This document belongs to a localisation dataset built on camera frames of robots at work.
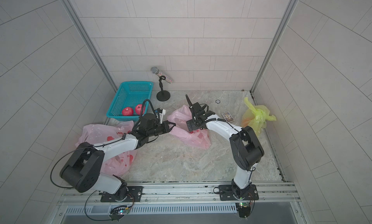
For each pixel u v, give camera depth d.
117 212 0.66
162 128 0.75
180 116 0.81
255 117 0.79
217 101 1.12
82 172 0.42
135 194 0.71
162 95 1.12
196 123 0.67
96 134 0.80
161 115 0.78
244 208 0.69
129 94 1.13
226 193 0.71
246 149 0.47
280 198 0.74
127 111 0.96
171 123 0.81
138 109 0.98
